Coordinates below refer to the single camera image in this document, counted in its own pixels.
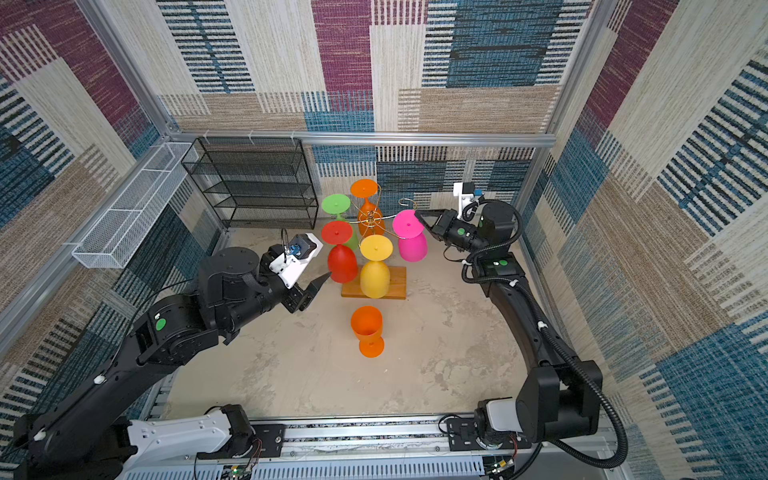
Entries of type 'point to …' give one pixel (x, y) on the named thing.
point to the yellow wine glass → (375, 273)
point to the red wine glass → (342, 262)
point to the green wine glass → (338, 204)
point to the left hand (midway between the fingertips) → (315, 256)
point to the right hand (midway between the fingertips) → (414, 217)
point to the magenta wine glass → (412, 239)
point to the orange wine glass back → (370, 220)
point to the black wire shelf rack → (256, 182)
